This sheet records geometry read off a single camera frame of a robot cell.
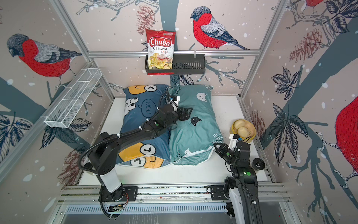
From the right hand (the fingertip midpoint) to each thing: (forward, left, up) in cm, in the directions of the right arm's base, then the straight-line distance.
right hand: (213, 142), depth 77 cm
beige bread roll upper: (+18, -20, -6) cm, 28 cm away
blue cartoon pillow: (+30, +50, 0) cm, 58 cm away
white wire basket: (+16, +81, +17) cm, 84 cm away
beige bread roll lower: (+13, -23, -9) cm, 27 cm away
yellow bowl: (+19, -30, -12) cm, 38 cm away
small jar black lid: (-9, -23, -4) cm, 26 cm away
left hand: (+17, +13, +11) cm, 24 cm away
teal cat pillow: (+2, +12, -3) cm, 12 cm away
